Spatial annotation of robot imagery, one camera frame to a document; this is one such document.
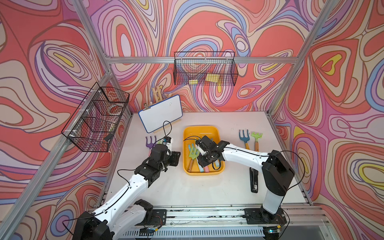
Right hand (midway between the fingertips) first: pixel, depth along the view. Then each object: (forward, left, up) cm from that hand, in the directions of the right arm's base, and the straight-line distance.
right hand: (203, 164), depth 87 cm
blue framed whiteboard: (+27, +28, +15) cm, 41 cm away
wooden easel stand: (+36, +27, +25) cm, 51 cm away
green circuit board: (-31, +29, -4) cm, 43 cm away
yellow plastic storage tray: (+25, +6, -2) cm, 26 cm away
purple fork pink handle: (-2, -2, -2) cm, 3 cm away
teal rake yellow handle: (+21, -32, -5) cm, 38 cm away
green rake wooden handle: (+22, -39, -4) cm, 45 cm away
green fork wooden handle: (+9, +6, -3) cm, 11 cm away
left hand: (+2, +14, +10) cm, 17 cm away
